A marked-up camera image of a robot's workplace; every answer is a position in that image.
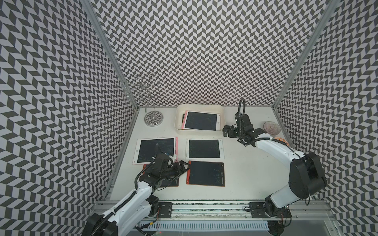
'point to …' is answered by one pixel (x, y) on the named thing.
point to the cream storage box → (214, 108)
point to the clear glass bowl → (271, 128)
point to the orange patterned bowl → (283, 140)
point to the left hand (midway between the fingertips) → (187, 170)
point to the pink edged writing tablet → (145, 149)
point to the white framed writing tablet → (204, 148)
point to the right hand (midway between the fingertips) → (230, 132)
